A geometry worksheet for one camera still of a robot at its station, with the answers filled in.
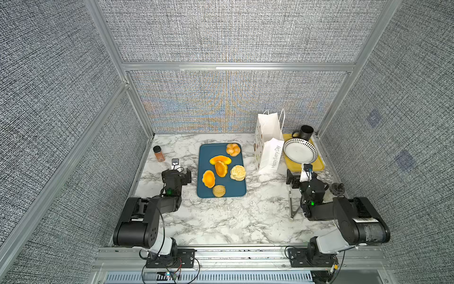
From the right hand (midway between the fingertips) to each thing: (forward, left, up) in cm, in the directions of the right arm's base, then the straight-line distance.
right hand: (299, 165), depth 90 cm
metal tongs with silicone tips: (-22, +6, -9) cm, 24 cm away
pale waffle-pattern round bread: (0, +31, -7) cm, 32 cm away
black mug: (+27, -13, -5) cm, 30 cm away
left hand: (+1, +61, -3) cm, 61 cm away
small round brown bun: (-10, +41, -8) cm, 43 cm away
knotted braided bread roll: (+18, +33, -10) cm, 39 cm away
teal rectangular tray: (-7, +33, -12) cm, 36 cm away
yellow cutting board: (+8, -17, -11) cm, 22 cm away
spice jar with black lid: (+11, +76, -5) cm, 77 cm away
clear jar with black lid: (-13, -15, -1) cm, 20 cm away
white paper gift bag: (+5, +17, +13) cm, 22 cm away
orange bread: (-4, +46, -6) cm, 47 cm away
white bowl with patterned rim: (+18, -9, -12) cm, 24 cm away
